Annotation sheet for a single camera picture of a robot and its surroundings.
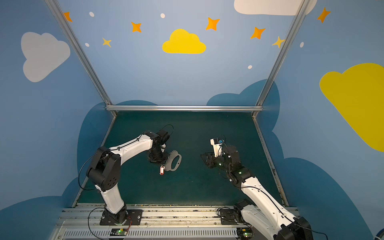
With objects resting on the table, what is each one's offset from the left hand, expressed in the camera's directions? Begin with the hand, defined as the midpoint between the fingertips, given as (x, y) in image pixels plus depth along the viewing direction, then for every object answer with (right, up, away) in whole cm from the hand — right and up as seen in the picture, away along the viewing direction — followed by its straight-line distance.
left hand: (165, 163), depth 88 cm
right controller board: (+42, -30, -17) cm, 54 cm away
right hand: (+23, +8, -10) cm, 27 cm away
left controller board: (-19, -29, -18) cm, 39 cm away
